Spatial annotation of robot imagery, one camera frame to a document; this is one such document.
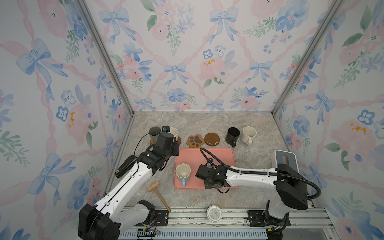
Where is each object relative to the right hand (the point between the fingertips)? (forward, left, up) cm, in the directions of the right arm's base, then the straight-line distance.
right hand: (209, 182), depth 83 cm
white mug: (+32, -28, +3) cm, 43 cm away
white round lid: (-16, -1, +3) cm, 17 cm away
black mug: (+27, -15, +6) cm, 32 cm away
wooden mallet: (-3, +31, -1) cm, 31 cm away
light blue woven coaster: (+27, -23, -3) cm, 36 cm away
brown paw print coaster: (+29, +8, -2) cm, 30 cm away
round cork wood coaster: (+29, +19, -1) cm, 35 cm away
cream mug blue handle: (+6, +15, -1) cm, 16 cm away
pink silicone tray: (+14, +13, -3) cm, 19 cm away
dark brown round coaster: (+30, -3, -2) cm, 31 cm away
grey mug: (+25, +33, +13) cm, 43 cm away
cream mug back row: (+30, +22, +7) cm, 38 cm away
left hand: (+14, +18, +17) cm, 29 cm away
